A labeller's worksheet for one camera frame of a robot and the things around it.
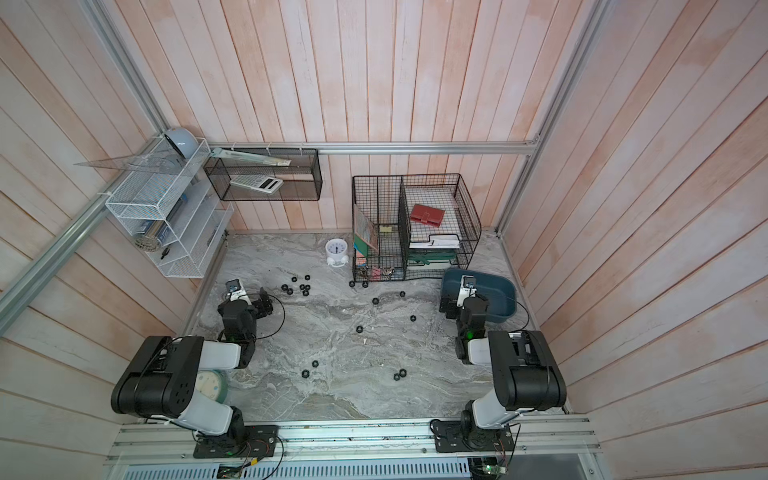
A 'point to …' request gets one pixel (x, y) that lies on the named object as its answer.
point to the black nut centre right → (413, 318)
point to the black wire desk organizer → (407, 226)
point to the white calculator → (262, 183)
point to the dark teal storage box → (500, 295)
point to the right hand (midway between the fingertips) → (461, 288)
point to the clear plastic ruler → (249, 157)
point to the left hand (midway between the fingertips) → (250, 294)
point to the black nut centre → (359, 329)
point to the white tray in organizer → (438, 241)
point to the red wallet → (427, 215)
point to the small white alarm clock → (336, 249)
